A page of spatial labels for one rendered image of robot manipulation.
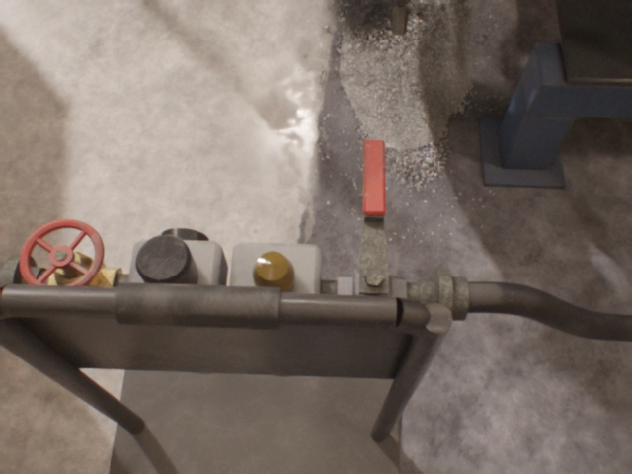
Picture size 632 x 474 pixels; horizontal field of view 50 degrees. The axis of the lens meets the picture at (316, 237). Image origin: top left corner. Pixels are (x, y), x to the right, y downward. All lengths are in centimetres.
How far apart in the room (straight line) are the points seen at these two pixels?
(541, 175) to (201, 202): 59
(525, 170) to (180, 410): 71
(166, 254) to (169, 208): 61
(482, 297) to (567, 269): 56
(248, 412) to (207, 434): 7
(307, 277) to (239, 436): 47
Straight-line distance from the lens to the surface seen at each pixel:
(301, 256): 63
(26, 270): 63
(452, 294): 64
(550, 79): 107
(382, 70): 134
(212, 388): 107
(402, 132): 126
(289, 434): 105
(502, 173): 124
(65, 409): 113
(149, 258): 60
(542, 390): 112
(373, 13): 143
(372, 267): 62
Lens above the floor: 104
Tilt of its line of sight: 65 degrees down
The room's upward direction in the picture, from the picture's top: straight up
